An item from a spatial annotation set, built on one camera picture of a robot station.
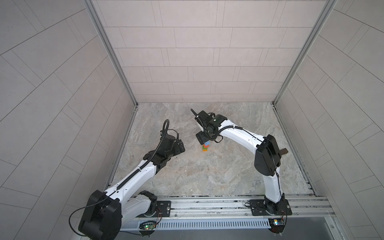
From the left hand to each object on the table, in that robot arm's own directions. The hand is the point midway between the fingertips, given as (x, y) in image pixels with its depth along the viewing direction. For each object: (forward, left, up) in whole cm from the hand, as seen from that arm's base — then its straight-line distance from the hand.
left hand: (181, 143), depth 84 cm
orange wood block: (0, -14, -8) cm, 16 cm away
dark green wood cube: (+1, -13, -7) cm, 15 cm away
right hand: (+4, -13, -1) cm, 13 cm away
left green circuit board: (-38, +11, -5) cm, 40 cm away
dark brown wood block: (-1, -62, -8) cm, 63 cm away
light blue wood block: (0, -15, 0) cm, 15 cm away
